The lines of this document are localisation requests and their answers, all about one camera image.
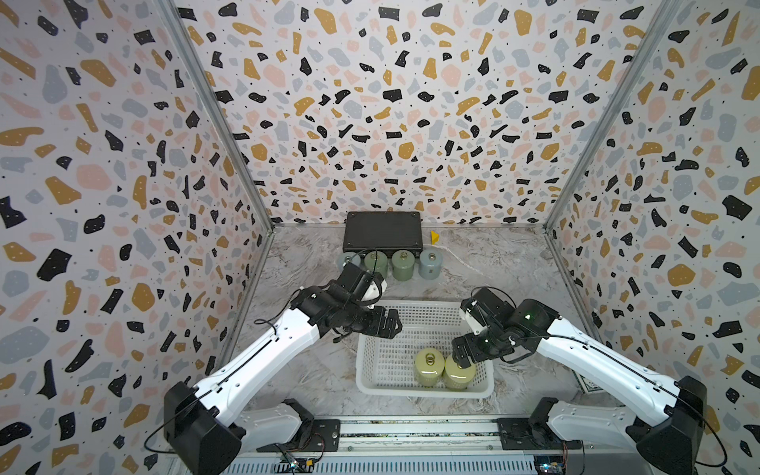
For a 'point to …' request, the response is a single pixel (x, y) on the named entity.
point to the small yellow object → (434, 237)
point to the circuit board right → (549, 464)
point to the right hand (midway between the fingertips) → (466, 355)
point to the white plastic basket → (386, 367)
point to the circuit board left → (297, 465)
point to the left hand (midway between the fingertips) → (390, 324)
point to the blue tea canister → (347, 256)
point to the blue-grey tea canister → (429, 264)
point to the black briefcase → (386, 231)
